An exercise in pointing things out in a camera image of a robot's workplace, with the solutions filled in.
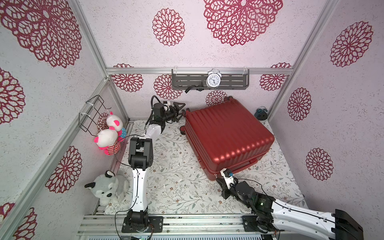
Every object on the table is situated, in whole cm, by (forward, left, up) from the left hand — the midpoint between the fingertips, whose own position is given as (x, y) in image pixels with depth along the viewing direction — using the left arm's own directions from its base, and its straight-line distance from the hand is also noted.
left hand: (186, 108), depth 98 cm
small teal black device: (+12, -59, -17) cm, 63 cm away
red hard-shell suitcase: (-25, -22, +3) cm, 33 cm away
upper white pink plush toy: (-12, +43, -1) cm, 45 cm away
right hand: (-44, -17, -10) cm, 48 cm away
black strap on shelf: (+7, -4, +12) cm, 14 cm away
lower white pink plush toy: (-25, +43, -1) cm, 50 cm away
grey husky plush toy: (-51, +34, -3) cm, 61 cm away
